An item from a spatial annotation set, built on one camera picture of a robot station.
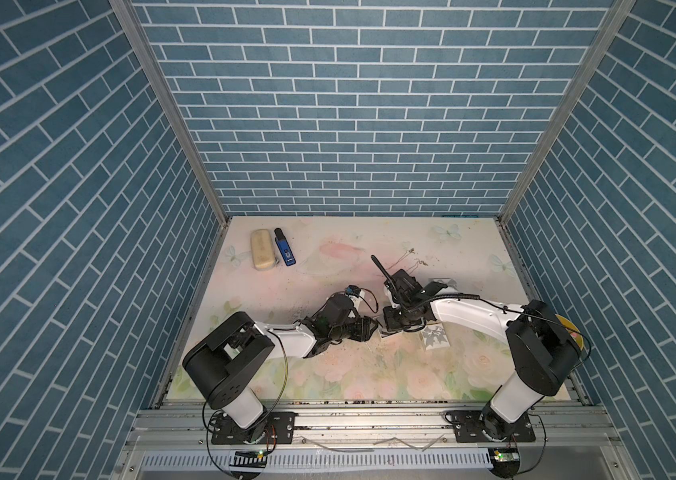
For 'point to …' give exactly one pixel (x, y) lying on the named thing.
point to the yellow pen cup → (573, 331)
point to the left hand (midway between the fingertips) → (378, 327)
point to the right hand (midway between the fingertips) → (388, 324)
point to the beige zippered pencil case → (262, 249)
